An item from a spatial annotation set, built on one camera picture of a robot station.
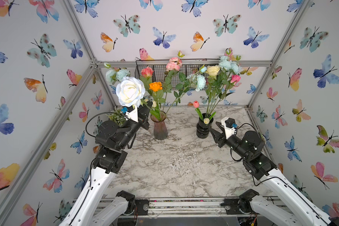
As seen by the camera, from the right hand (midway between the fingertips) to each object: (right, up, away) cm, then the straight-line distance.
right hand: (215, 124), depth 67 cm
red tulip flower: (-7, +11, +14) cm, 19 cm away
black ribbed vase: (-2, -1, +18) cm, 19 cm away
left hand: (-29, +9, -12) cm, 33 cm away
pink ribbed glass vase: (-29, -6, +29) cm, 42 cm away
